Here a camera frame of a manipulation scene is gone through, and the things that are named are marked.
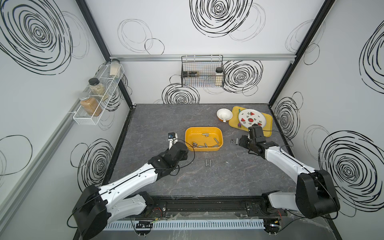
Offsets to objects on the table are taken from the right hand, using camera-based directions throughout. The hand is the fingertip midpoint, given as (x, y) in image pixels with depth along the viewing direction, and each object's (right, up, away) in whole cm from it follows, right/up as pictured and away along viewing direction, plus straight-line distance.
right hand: (243, 140), depth 89 cm
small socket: (-5, -1, +8) cm, 9 cm away
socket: (-2, -2, +7) cm, 7 cm away
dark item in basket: (-32, +41, +4) cm, 53 cm away
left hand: (-36, -3, -8) cm, 37 cm away
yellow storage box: (-23, -1, +11) cm, 25 cm away
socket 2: (-23, -13, 0) cm, 26 cm away
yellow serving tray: (0, +10, +21) cm, 24 cm away
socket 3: (-20, -14, -1) cm, 24 cm away
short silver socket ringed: (-21, +2, +12) cm, 25 cm away
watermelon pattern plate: (+11, +14, +23) cm, 29 cm away
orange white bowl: (-7, +16, +23) cm, 29 cm away
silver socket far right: (-15, -2, +10) cm, 18 cm away
